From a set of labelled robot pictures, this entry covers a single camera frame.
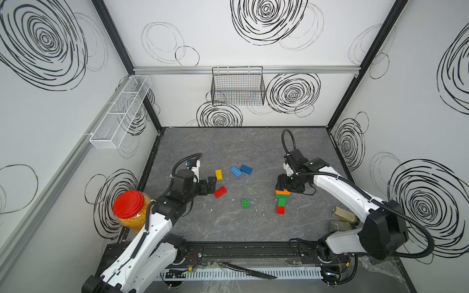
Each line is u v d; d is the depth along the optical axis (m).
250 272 0.70
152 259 0.55
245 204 0.84
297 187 0.71
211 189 0.70
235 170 0.99
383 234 0.41
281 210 0.86
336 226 0.77
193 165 0.67
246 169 0.99
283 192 0.74
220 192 0.90
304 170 0.59
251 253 0.75
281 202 0.82
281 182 0.73
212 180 0.71
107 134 0.71
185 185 0.57
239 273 0.71
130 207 0.67
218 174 0.96
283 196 0.83
